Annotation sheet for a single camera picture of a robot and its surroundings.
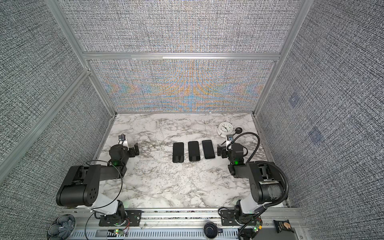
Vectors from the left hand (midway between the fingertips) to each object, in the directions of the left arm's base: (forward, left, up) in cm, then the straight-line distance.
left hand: (129, 144), depth 94 cm
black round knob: (-47, -46, -6) cm, 66 cm away
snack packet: (-47, -80, -4) cm, 93 cm away
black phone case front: (-3, -30, -7) cm, 31 cm away
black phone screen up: (-4, -41, -7) cm, 41 cm away
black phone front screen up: (-3, -30, -7) cm, 31 cm away
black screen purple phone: (-3, -50, -6) cm, 50 cm away
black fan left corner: (-42, +23, -4) cm, 48 cm away
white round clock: (+11, -64, -2) cm, 65 cm away
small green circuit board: (-45, -3, -7) cm, 46 cm away
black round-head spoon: (+10, -73, -4) cm, 74 cm away
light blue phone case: (-3, -50, -6) cm, 50 cm away
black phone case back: (-4, -41, -7) cm, 41 cm away
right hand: (-2, -62, 0) cm, 62 cm away
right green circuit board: (-48, -67, -5) cm, 82 cm away
